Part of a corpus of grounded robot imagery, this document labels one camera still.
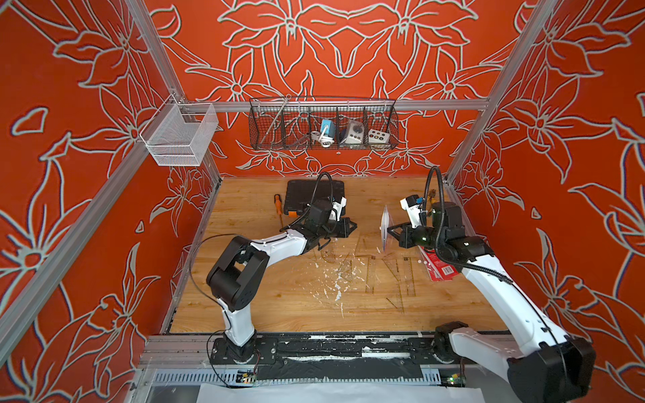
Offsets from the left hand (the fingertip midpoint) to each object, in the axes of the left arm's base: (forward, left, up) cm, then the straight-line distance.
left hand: (358, 224), depth 86 cm
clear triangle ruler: (-1, -3, -14) cm, 15 cm away
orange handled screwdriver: (+16, +33, -12) cm, 38 cm away
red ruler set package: (-10, -29, -11) cm, 32 cm away
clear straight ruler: (-12, -5, -14) cm, 19 cm away
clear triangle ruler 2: (-11, +4, -15) cm, 19 cm away
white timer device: (+28, +2, +18) cm, 33 cm away
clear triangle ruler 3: (-6, -15, -15) cm, 22 cm away
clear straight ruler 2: (-15, -19, -14) cm, 28 cm away
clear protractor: (-5, +10, -15) cm, 19 cm away
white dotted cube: (+31, -6, +15) cm, 35 cm away
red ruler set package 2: (-4, -8, +6) cm, 11 cm away
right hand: (-7, -7, +8) cm, 13 cm away
